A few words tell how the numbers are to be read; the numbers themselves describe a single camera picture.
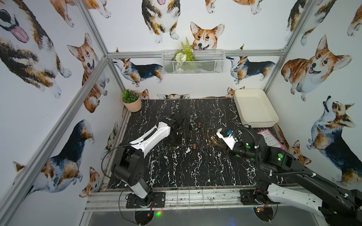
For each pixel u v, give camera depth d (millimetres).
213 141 629
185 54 818
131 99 1035
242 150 542
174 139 732
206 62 923
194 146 884
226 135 541
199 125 1009
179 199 748
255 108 1099
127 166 445
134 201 730
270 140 969
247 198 733
